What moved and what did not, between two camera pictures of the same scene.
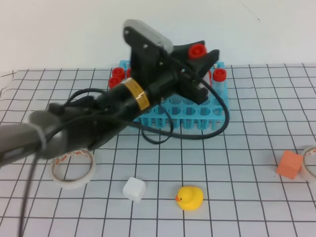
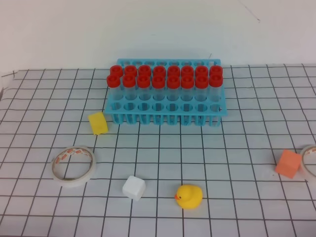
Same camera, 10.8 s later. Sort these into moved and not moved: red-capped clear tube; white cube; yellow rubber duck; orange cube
Moved: red-capped clear tube
Not moved: orange cube; white cube; yellow rubber duck
